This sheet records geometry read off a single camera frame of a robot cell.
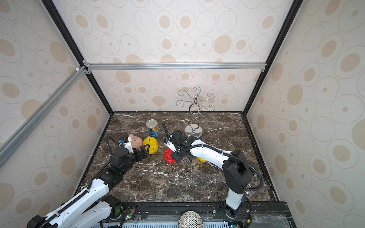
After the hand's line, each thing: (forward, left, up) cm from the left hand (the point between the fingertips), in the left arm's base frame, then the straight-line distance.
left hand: (148, 146), depth 80 cm
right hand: (+1, -19, -9) cm, 21 cm away
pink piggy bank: (+8, +11, -9) cm, 16 cm away
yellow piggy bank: (+7, -1, -7) cm, 10 cm away
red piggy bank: (-3, -12, -10) cm, 16 cm away
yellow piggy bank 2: (-2, -31, -12) cm, 34 cm away
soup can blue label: (+20, +2, -7) cm, 21 cm away
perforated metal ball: (-33, -24, -16) cm, 44 cm away
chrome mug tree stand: (+23, -28, -14) cm, 39 cm away
